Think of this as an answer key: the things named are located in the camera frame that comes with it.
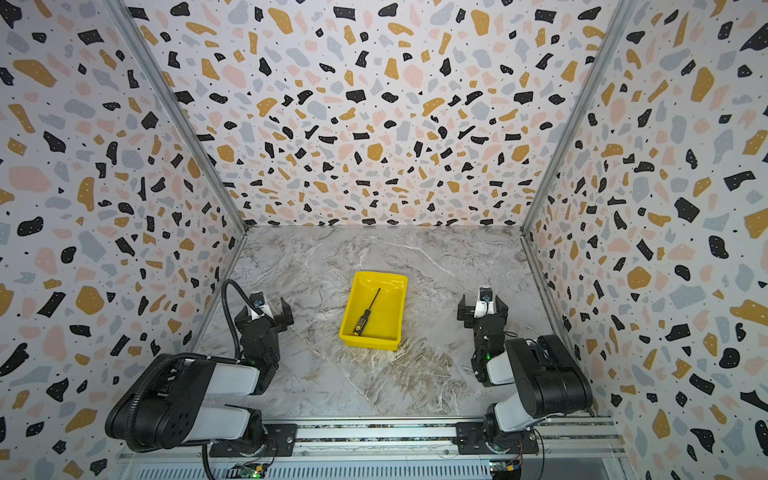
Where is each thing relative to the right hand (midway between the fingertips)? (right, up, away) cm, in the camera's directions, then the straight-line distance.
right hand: (485, 296), depth 90 cm
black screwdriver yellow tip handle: (-38, -9, +2) cm, 39 cm away
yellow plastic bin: (-31, -1, +11) cm, 33 cm away
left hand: (-64, -2, -3) cm, 64 cm away
